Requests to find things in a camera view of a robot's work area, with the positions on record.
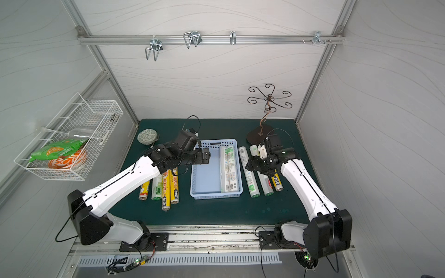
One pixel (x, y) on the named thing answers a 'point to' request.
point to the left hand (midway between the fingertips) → (203, 155)
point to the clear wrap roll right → (265, 182)
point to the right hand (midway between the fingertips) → (254, 167)
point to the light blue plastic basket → (221, 178)
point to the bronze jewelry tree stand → (259, 134)
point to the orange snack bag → (75, 160)
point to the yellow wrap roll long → (166, 190)
